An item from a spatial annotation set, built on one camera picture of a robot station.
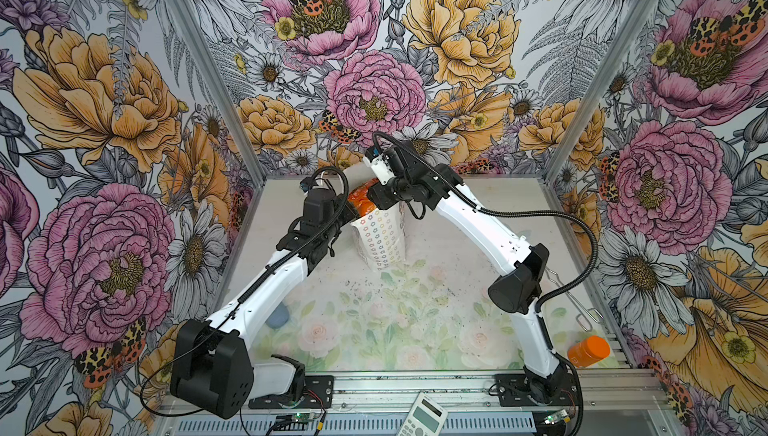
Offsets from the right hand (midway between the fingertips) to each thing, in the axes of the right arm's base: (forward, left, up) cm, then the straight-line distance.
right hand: (378, 199), depth 81 cm
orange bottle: (-34, -49, -18) cm, 62 cm away
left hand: (0, +8, -3) cm, 9 cm away
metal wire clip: (-23, -58, -28) cm, 68 cm away
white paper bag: (-6, 0, -7) cm, 9 cm away
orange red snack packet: (0, +5, 0) cm, 5 cm away
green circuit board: (-45, +18, -26) cm, 55 cm away
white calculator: (-45, -10, -26) cm, 53 cm away
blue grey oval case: (-22, +29, -24) cm, 44 cm away
